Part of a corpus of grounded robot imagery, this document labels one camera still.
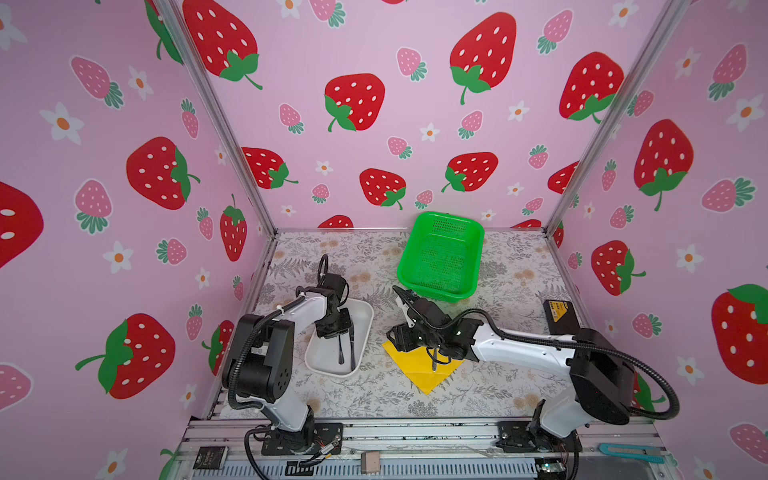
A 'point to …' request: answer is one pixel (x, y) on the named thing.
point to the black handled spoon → (341, 356)
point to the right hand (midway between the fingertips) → (391, 333)
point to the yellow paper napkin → (427, 367)
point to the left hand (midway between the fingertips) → (344, 331)
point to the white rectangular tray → (331, 355)
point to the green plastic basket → (441, 256)
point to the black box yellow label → (561, 317)
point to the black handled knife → (352, 347)
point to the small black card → (211, 458)
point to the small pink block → (370, 463)
